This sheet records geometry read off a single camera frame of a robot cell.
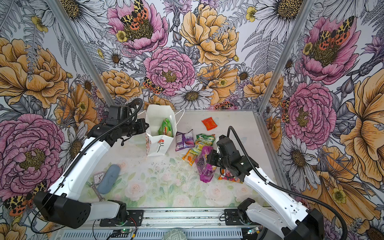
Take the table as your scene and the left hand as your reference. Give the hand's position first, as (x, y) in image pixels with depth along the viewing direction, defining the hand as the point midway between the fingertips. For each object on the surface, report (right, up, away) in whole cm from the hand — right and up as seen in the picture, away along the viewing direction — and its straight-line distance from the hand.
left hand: (148, 130), depth 76 cm
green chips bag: (+6, 0, +13) cm, 14 cm away
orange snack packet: (+22, -16, +20) cm, 34 cm away
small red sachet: (+34, +4, +36) cm, 50 cm away
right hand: (+30, -16, -1) cm, 33 cm away
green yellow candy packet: (+29, -7, +23) cm, 38 cm away
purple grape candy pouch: (+29, -21, 0) cm, 36 cm away
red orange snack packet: (+41, -25, +9) cm, 49 cm away
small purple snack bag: (+17, -8, +23) cm, 29 cm away
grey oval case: (-23, -27, +6) cm, 36 cm away
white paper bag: (+2, -8, +8) cm, 12 cm away
